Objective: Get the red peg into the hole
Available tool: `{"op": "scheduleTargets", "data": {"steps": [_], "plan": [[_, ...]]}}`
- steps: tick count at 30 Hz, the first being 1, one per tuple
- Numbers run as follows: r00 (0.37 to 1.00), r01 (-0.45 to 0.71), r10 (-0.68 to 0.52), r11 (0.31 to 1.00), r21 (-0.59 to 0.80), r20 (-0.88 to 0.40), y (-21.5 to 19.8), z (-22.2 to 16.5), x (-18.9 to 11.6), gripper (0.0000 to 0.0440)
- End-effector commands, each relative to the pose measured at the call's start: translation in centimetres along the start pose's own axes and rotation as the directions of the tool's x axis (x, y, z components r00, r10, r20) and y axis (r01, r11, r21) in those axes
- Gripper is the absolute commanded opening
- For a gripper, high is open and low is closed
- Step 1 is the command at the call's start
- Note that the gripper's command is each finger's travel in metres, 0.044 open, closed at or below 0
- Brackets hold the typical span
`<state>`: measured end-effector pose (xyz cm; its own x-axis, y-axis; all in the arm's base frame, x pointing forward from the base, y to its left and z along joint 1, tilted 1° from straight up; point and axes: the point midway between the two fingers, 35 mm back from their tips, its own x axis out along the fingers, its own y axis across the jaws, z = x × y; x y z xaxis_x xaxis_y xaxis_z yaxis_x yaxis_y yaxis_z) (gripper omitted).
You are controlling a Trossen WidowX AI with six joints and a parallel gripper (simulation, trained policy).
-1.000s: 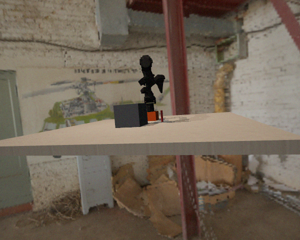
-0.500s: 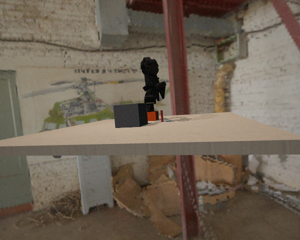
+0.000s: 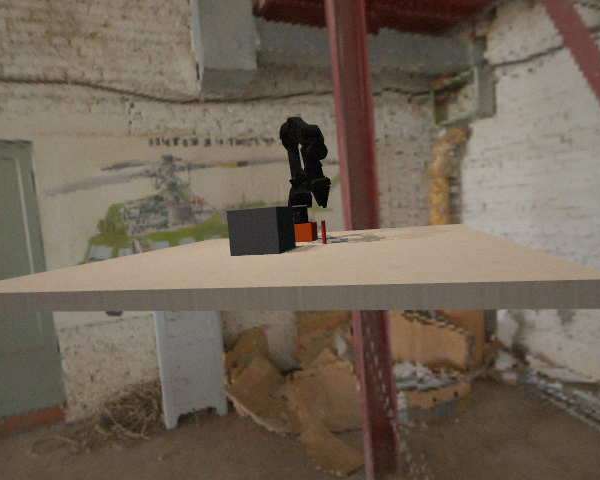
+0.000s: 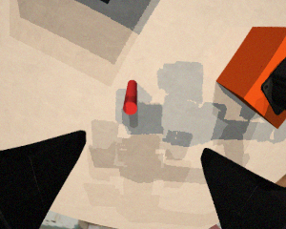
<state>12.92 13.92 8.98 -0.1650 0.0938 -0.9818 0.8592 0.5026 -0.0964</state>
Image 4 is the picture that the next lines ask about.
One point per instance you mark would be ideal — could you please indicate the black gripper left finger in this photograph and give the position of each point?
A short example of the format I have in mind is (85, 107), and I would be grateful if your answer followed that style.
(31, 177)

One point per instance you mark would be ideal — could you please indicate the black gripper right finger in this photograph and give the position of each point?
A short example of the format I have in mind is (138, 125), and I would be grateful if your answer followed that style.
(242, 199)

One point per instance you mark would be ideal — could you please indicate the red peg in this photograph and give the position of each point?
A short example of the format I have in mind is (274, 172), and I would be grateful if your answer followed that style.
(131, 99)

